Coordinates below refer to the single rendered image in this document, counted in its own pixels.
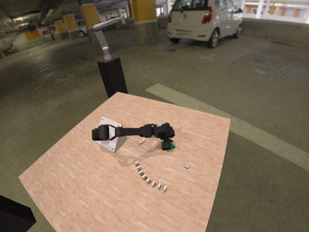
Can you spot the green rectangular block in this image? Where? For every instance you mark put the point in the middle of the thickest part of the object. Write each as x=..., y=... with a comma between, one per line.
x=171, y=147

